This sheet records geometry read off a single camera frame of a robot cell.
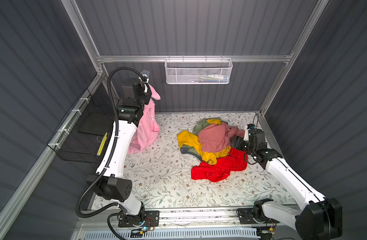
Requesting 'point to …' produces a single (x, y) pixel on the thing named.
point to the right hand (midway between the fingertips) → (237, 140)
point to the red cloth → (234, 161)
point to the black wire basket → (85, 134)
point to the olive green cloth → (190, 150)
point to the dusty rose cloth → (216, 137)
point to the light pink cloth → (148, 129)
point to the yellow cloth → (185, 138)
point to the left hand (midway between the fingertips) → (138, 85)
